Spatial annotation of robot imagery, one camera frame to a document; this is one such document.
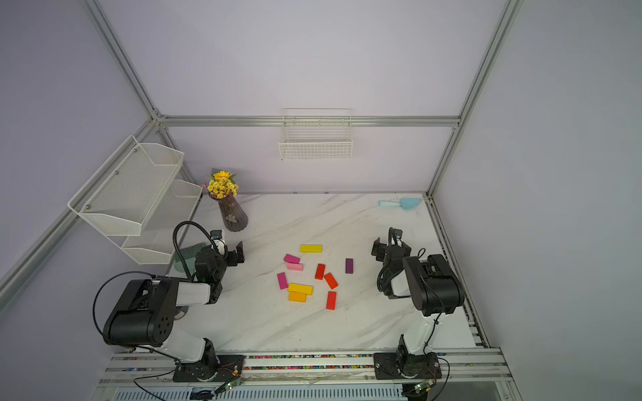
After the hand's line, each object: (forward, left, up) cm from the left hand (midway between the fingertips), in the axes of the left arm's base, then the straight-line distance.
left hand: (229, 245), depth 95 cm
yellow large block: (-14, -28, -7) cm, 33 cm away
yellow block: (+3, -31, -7) cm, 32 cm away
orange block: (-17, -27, -7) cm, 33 cm away
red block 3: (-19, -40, -5) cm, 44 cm away
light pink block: (-5, -25, -7) cm, 26 cm away
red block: (-8, -35, -5) cm, 37 cm away
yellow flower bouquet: (+14, 0, +20) cm, 24 cm away
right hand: (+3, -64, -3) cm, 64 cm away
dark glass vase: (+13, 0, +2) cm, 13 cm away
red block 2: (-12, -40, -5) cm, 42 cm away
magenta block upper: (-2, -24, -6) cm, 25 cm away
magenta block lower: (-12, -21, -6) cm, 25 cm away
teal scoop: (+28, -77, -6) cm, 82 cm away
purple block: (-5, -46, -6) cm, 47 cm away
